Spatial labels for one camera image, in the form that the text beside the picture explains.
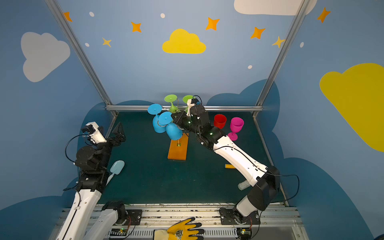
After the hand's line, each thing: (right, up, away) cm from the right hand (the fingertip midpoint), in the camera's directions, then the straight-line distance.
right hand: (172, 112), depth 69 cm
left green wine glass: (-3, +10, +16) cm, 19 cm away
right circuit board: (+36, -60, +4) cm, 70 cm away
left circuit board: (-27, -59, +4) cm, 65 cm away
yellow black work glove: (+5, -55, -1) cm, 56 cm away
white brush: (+39, -40, +15) cm, 58 cm away
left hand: (-28, -6, -3) cm, 29 cm away
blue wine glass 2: (-9, +3, +8) cm, 12 cm away
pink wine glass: (+38, -5, +24) cm, 45 cm away
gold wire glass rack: (0, -19, +32) cm, 37 cm away
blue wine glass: (-1, -9, +7) cm, 11 cm away
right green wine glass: (+6, +10, +15) cm, 19 cm away
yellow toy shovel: (+33, -32, +24) cm, 51 cm away
